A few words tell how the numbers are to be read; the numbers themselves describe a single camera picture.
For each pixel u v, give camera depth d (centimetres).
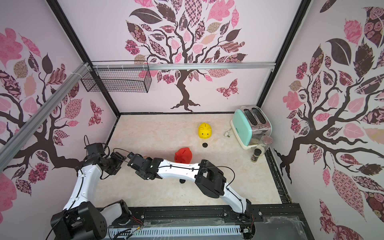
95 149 63
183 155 87
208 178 52
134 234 69
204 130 100
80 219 43
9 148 50
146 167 61
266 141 86
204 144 101
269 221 73
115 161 73
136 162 61
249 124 90
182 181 85
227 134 106
